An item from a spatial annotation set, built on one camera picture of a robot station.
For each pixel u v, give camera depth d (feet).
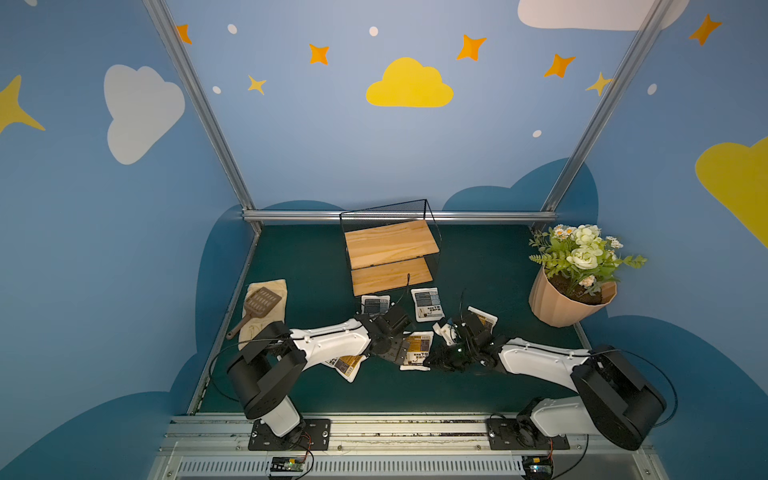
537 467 2.40
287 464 2.35
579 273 2.40
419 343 2.89
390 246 3.17
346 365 2.76
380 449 2.41
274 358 1.60
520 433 2.20
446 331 2.69
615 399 1.41
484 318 3.13
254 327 3.07
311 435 2.42
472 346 2.29
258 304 3.13
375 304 3.21
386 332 2.23
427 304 3.22
